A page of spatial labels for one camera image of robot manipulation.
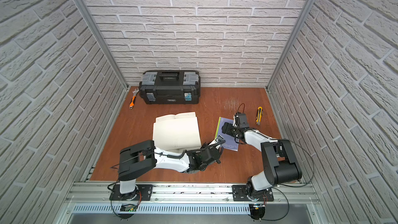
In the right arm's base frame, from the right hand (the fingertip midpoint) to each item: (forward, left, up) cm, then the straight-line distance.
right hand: (230, 129), depth 95 cm
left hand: (-11, +8, +4) cm, 14 cm away
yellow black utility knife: (+11, -23, -1) cm, 25 cm away
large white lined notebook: (+1, +34, -2) cm, 34 cm away
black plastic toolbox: (+25, +37, +15) cm, 47 cm away
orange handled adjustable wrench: (+29, +67, +1) cm, 72 cm away
